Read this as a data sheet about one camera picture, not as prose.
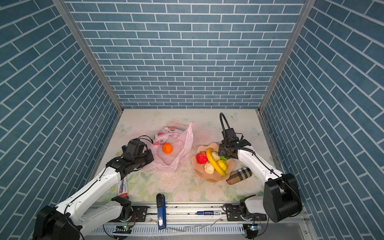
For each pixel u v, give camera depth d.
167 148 0.93
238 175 0.84
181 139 0.94
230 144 0.66
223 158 0.80
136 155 0.63
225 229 0.71
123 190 0.80
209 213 0.74
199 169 0.87
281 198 0.41
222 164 0.84
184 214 0.75
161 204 0.73
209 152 0.87
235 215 0.73
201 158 0.85
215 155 0.87
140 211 0.75
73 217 0.41
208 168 0.83
